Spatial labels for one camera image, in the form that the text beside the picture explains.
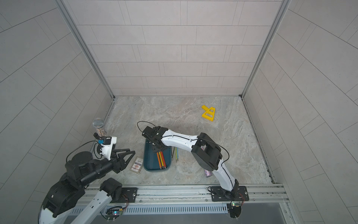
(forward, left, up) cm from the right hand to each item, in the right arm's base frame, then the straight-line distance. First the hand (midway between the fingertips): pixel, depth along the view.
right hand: (158, 149), depth 87 cm
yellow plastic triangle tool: (+27, -37, -1) cm, 46 cm away
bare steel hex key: (-4, -9, -1) cm, 10 cm away
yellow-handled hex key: (-7, -2, -1) cm, 7 cm away
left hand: (-12, +5, +23) cm, 27 cm away
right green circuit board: (-33, -40, -4) cm, 52 cm away
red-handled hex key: (-7, -3, 0) cm, 8 cm away
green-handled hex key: (-4, -11, -1) cm, 12 cm away
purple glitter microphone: (-16, -29, -1) cm, 33 cm away
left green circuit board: (-31, +19, +1) cm, 36 cm away
